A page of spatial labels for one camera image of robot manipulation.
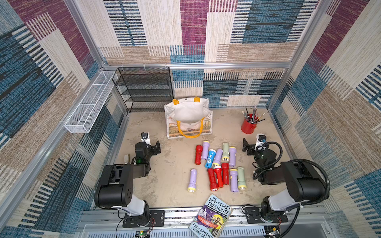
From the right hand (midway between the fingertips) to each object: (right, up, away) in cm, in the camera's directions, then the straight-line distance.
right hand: (253, 140), depth 91 cm
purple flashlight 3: (-12, -7, +3) cm, 14 cm away
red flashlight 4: (-18, -15, -4) cm, 24 cm away
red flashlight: (-33, -10, +3) cm, 34 cm away
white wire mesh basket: (-89, +12, -20) cm, 92 cm away
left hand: (-63, -1, +3) cm, 63 cm away
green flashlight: (-16, -10, 0) cm, 19 cm away
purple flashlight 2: (-22, -12, -1) cm, 25 cm away
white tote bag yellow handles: (-39, +14, +17) cm, 45 cm away
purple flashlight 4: (-14, -21, -9) cm, 27 cm away
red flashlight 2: (-25, -23, -10) cm, 35 cm away
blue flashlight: (-26, -11, -1) cm, 28 cm away
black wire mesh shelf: (-71, +35, +17) cm, 81 cm away
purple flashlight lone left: (-37, -24, -11) cm, 46 cm away
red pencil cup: (+2, +9, +11) cm, 14 cm away
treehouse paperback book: (-27, -35, -20) cm, 48 cm away
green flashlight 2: (-10, -22, -10) cm, 26 cm away
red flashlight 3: (-22, -18, -6) cm, 29 cm away
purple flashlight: (-28, -4, +6) cm, 29 cm away
